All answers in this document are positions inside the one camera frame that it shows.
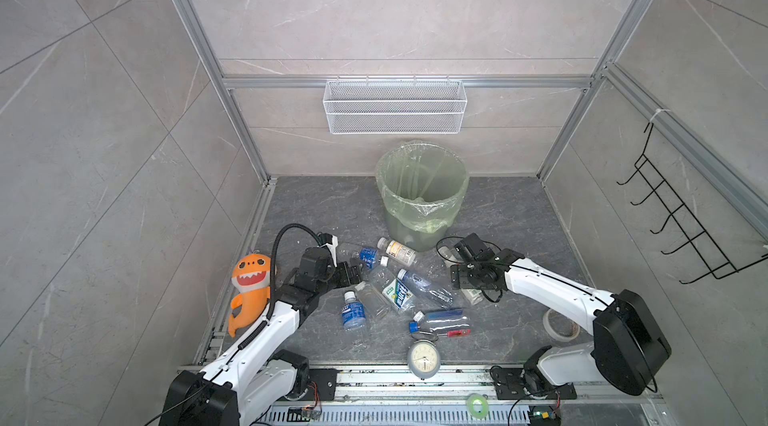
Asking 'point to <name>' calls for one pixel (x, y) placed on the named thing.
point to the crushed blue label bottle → (369, 257)
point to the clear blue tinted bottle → (426, 289)
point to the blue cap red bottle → (460, 330)
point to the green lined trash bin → (423, 184)
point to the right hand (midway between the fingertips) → (466, 275)
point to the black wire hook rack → (698, 239)
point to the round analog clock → (423, 359)
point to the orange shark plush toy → (251, 275)
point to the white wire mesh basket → (395, 107)
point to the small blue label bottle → (354, 312)
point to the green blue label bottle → (385, 278)
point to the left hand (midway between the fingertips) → (352, 259)
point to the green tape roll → (470, 406)
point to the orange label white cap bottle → (398, 251)
